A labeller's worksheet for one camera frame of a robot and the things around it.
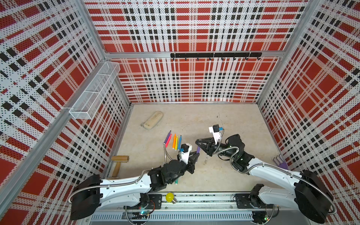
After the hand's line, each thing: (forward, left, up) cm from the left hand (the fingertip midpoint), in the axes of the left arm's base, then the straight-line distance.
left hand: (199, 154), depth 73 cm
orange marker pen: (+17, +16, -18) cm, 30 cm away
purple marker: (+1, +1, +3) cm, 3 cm away
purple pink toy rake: (+2, -53, -18) cm, 56 cm away
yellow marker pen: (+17, +15, -18) cm, 28 cm away
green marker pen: (-10, +13, -17) cm, 23 cm away
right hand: (+5, +1, +5) cm, 7 cm away
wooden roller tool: (+4, +53, -18) cm, 56 cm away
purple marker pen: (+20, +21, -16) cm, 34 cm away
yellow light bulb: (-18, +16, -15) cm, 28 cm away
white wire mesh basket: (+34, +75, +3) cm, 82 cm away
